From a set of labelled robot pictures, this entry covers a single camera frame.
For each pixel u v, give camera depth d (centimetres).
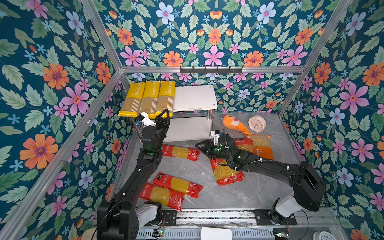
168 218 73
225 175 84
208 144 69
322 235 66
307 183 43
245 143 96
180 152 96
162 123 65
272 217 66
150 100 77
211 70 93
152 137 55
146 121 66
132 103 75
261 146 96
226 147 59
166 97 77
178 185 84
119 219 39
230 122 104
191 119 108
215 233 65
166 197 78
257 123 105
